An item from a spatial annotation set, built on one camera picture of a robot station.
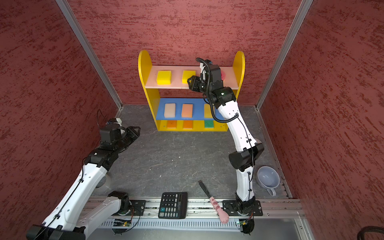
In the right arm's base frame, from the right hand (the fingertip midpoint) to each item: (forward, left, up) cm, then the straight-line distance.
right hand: (190, 83), depth 74 cm
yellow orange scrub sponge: (+4, +15, -39) cm, 42 cm away
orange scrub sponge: (+4, +3, -39) cm, 40 cm away
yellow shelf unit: (+10, +9, -27) cm, 30 cm away
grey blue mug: (-34, -45, -45) cm, 72 cm away
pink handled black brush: (-53, -15, -41) cm, 69 cm away
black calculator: (-47, +10, -40) cm, 63 cm away
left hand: (-17, +27, -18) cm, 36 cm away
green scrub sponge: (+4, -12, -39) cm, 41 cm away
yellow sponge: (+4, -10, -26) cm, 28 cm away
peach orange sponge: (+3, +3, -25) cm, 25 cm away
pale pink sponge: (+4, +15, -24) cm, 29 cm away
